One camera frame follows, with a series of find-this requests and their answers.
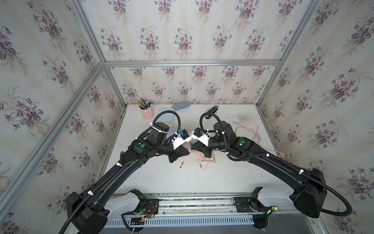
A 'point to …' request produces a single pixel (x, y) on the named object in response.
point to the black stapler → (214, 109)
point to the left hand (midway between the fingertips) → (188, 151)
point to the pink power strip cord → (258, 138)
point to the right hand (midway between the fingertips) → (194, 146)
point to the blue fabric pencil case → (181, 105)
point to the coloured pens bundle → (143, 104)
